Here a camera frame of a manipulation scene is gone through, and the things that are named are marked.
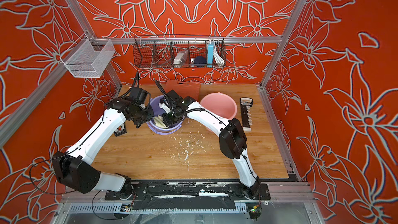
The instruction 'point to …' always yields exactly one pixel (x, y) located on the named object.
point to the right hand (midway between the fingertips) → (160, 123)
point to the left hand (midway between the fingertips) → (153, 115)
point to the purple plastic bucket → (158, 110)
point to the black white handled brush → (246, 117)
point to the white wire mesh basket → (89, 58)
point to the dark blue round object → (200, 61)
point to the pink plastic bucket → (220, 103)
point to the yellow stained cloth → (159, 122)
